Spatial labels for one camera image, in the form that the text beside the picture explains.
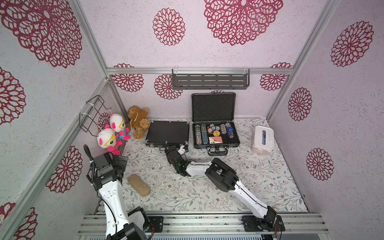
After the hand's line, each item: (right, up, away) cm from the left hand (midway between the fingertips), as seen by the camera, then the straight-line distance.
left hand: (123, 164), depth 80 cm
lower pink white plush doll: (-12, +14, +5) cm, 19 cm away
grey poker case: (+53, +21, +33) cm, 66 cm away
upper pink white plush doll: (-9, +22, +13) cm, 27 cm away
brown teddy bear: (-2, +26, +29) cm, 39 cm away
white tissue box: (+84, +12, +18) cm, 87 cm away
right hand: (+18, +8, +19) cm, 27 cm away
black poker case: (+20, +16, +27) cm, 37 cm away
